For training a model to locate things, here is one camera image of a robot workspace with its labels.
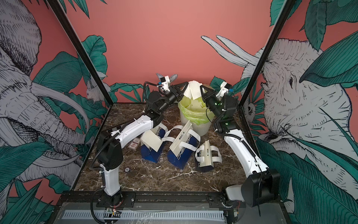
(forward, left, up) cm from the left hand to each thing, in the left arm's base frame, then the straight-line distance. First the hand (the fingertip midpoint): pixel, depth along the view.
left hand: (189, 81), depth 66 cm
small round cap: (-26, +38, -46) cm, 65 cm away
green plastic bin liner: (-4, -4, -17) cm, 18 cm away
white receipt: (-18, +21, -25) cm, 37 cm away
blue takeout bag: (-18, +25, -41) cm, 51 cm away
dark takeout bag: (-29, -6, -21) cm, 36 cm away
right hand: (-1, -4, 0) cm, 4 cm away
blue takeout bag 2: (-17, +1, -29) cm, 33 cm away
